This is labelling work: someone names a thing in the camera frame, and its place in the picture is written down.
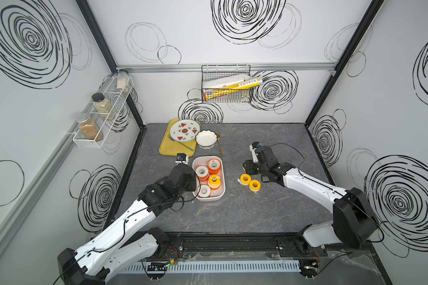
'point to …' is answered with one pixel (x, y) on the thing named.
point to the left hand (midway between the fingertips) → (191, 175)
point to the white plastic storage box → (217, 193)
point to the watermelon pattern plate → (184, 130)
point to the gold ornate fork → (220, 153)
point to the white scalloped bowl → (206, 139)
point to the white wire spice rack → (117, 100)
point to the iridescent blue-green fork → (182, 144)
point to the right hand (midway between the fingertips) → (248, 164)
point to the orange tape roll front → (202, 173)
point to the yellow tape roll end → (214, 180)
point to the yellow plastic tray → (169, 146)
